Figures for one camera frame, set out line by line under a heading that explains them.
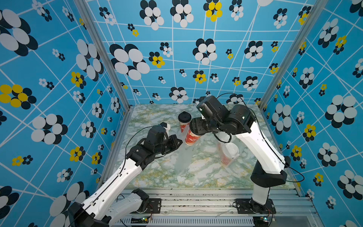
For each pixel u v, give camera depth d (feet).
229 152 2.43
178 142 2.31
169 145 2.03
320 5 2.22
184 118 2.93
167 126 2.21
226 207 2.47
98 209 1.26
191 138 2.25
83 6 2.25
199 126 1.78
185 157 2.23
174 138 2.13
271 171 1.42
